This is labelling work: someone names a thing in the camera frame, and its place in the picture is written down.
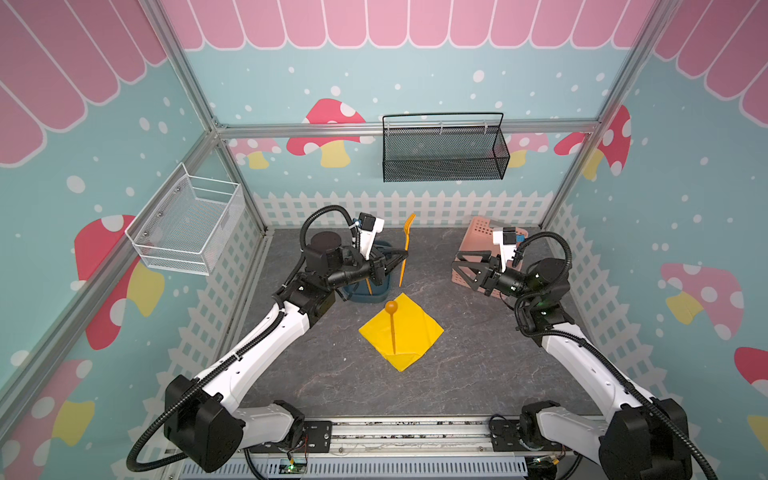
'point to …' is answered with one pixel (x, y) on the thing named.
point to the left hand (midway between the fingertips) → (405, 259)
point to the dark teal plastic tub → (359, 292)
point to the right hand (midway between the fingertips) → (455, 262)
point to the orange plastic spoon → (392, 307)
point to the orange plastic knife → (368, 282)
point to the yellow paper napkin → (415, 333)
